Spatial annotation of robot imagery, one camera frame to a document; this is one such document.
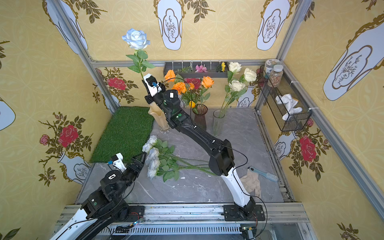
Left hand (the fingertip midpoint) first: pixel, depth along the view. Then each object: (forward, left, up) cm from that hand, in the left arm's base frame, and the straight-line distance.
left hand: (140, 156), depth 74 cm
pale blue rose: (+1, -5, -9) cm, 11 cm away
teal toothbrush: (-6, -69, -17) cm, 71 cm away
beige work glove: (-9, -59, -17) cm, 62 cm away
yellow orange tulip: (+25, -26, +11) cm, 38 cm away
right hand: (+27, -7, +28) cm, 39 cm away
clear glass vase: (+28, -43, -3) cm, 51 cm away
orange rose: (+36, -26, +15) cm, 47 cm away
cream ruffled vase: (+25, -7, +2) cm, 26 cm away
